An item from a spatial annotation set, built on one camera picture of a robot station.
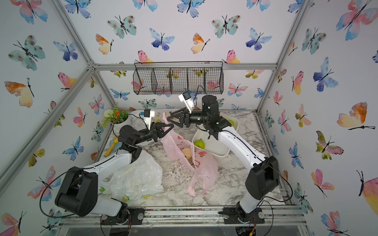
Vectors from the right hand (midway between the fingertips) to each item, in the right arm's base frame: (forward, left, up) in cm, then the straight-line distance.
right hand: (172, 115), depth 66 cm
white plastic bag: (-19, +22, -34) cm, 45 cm away
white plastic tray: (+8, -23, -38) cm, 45 cm away
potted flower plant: (+16, +41, -20) cm, 48 cm away
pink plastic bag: (-12, -14, -21) cm, 28 cm away
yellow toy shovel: (+3, +46, -37) cm, 59 cm away
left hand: (-2, 0, -5) cm, 5 cm away
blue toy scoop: (+5, +42, -37) cm, 56 cm away
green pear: (+6, -13, -32) cm, 35 cm away
